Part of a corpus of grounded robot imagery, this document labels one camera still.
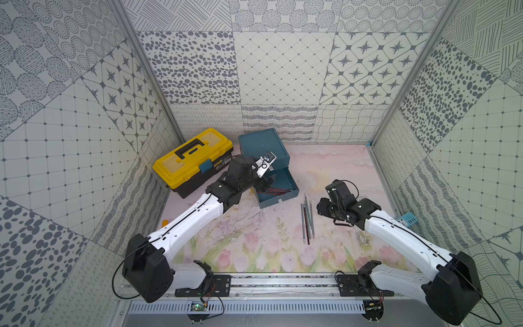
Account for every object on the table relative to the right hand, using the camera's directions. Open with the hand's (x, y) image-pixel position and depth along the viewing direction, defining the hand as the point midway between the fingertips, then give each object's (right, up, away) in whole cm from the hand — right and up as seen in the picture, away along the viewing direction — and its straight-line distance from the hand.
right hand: (322, 209), depth 83 cm
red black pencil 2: (-5, -9, +7) cm, 13 cm away
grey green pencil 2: (-2, -6, +10) cm, 12 cm away
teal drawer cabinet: (-27, +28, +8) cm, 40 cm away
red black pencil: (-18, +7, +8) cm, 21 cm away
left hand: (-24, +20, -6) cm, 32 cm away
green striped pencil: (-7, -9, +7) cm, 14 cm away
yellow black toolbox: (-57, +17, +7) cm, 60 cm away
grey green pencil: (-5, -5, +10) cm, 12 cm away
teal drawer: (-16, +8, +10) cm, 20 cm away
